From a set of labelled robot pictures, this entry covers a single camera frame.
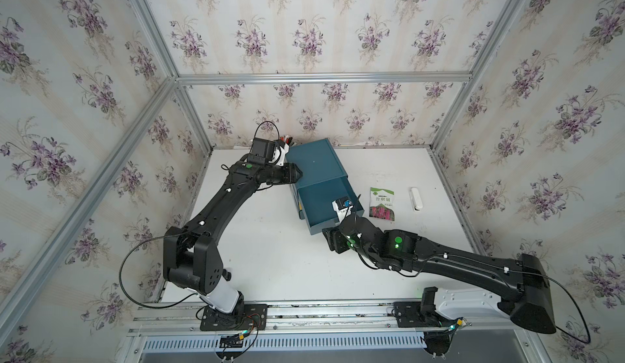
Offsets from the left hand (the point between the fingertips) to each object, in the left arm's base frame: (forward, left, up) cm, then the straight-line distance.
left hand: (298, 177), depth 84 cm
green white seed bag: (+1, -34, -19) cm, 39 cm away
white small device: (+2, -48, -17) cm, 51 cm away
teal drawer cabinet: (+5, -7, +1) cm, 9 cm away
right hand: (-19, -11, -3) cm, 22 cm away
